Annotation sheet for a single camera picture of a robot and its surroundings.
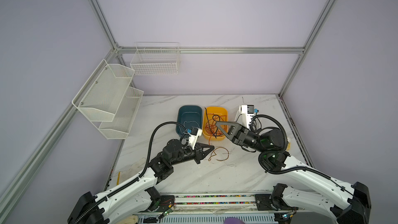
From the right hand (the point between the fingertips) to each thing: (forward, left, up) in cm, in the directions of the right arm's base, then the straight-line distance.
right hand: (217, 126), depth 52 cm
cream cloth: (-24, +37, -39) cm, 59 cm away
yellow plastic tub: (+40, -3, -38) cm, 55 cm away
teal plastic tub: (+33, +16, -36) cm, 52 cm away
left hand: (+1, +1, -20) cm, 20 cm away
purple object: (-23, -9, -43) cm, 50 cm away
